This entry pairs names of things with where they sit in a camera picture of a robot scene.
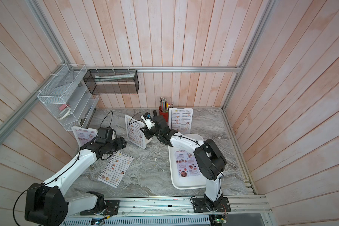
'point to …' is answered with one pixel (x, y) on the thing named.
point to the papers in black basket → (101, 78)
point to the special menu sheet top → (84, 136)
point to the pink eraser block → (63, 106)
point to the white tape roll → (68, 108)
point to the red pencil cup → (165, 114)
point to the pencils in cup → (163, 102)
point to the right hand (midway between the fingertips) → (141, 128)
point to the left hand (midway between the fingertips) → (122, 145)
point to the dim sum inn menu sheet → (113, 173)
